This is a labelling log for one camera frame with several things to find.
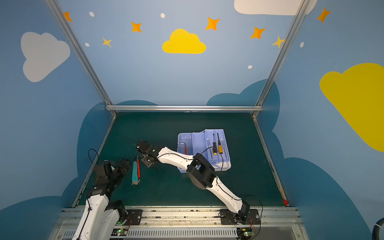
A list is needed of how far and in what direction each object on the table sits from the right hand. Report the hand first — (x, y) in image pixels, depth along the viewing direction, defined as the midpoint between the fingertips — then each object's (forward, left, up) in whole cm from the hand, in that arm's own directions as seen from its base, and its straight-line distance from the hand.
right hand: (149, 157), depth 92 cm
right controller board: (-35, -54, -5) cm, 65 cm away
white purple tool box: (+8, -38, +6) cm, 40 cm away
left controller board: (-39, +6, -3) cm, 39 cm away
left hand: (-8, +9, +4) cm, 12 cm away
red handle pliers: (-6, +6, -3) cm, 9 cm away
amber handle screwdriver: (+6, -43, +6) cm, 44 cm away
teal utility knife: (-14, +6, -4) cm, 15 cm away
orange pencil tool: (+10, -21, -5) cm, 24 cm away
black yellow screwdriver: (+6, -40, +6) cm, 41 cm away
